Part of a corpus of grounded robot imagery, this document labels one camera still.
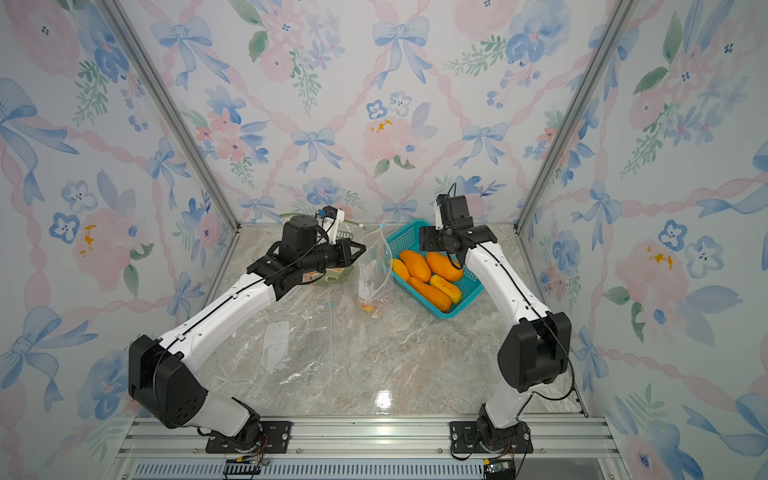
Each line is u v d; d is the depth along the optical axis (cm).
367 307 87
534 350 45
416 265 101
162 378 41
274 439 74
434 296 94
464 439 73
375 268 90
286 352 88
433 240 77
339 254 67
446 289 97
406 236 107
